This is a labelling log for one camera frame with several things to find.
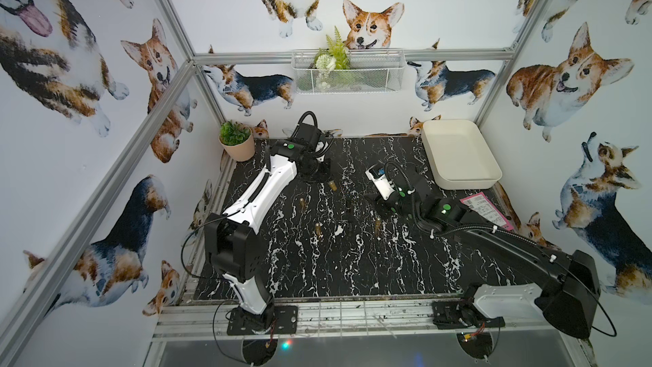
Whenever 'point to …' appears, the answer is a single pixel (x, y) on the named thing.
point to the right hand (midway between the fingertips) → (368, 191)
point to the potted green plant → (237, 140)
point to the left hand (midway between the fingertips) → (336, 173)
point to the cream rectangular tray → (458, 155)
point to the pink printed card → (480, 204)
